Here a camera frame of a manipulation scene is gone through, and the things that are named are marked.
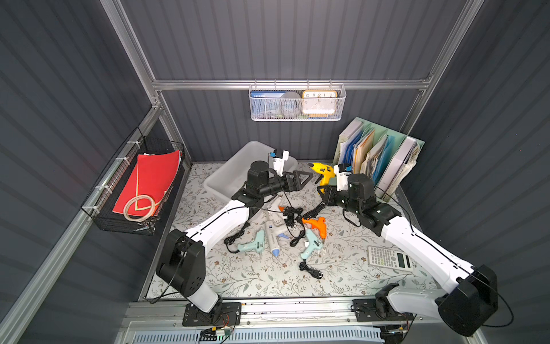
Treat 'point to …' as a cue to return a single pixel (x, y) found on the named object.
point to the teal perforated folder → (387, 150)
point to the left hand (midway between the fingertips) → (304, 175)
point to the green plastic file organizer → (368, 148)
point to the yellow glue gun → (326, 171)
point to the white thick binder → (404, 150)
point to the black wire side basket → (140, 213)
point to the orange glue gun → (320, 223)
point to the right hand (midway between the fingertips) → (327, 186)
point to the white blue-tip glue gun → (273, 233)
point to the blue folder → (346, 149)
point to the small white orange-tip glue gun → (276, 206)
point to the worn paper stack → (411, 160)
